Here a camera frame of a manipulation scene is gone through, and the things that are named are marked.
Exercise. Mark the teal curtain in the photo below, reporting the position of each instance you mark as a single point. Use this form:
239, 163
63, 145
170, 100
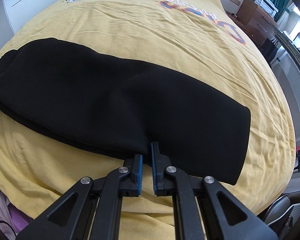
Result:
281, 5

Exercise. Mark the white printer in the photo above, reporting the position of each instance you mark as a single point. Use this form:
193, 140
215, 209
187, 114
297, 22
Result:
267, 6

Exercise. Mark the black pants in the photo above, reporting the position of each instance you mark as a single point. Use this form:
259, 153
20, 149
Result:
118, 107

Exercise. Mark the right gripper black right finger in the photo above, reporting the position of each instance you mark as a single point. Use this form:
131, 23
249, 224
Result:
202, 207

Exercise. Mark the yellow dinosaur print bedspread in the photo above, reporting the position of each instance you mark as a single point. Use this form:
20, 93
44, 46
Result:
193, 37

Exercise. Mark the glass desk with metal rail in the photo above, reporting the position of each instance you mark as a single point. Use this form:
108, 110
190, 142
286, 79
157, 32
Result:
288, 45

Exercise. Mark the black bag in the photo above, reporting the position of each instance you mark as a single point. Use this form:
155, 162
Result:
269, 49

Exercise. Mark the brown wooden dresser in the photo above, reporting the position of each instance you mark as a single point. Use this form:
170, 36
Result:
259, 25

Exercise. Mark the black office chair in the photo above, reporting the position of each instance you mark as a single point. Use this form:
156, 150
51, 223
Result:
282, 215

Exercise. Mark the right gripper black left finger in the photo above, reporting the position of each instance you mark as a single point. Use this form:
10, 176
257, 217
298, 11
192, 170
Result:
91, 208

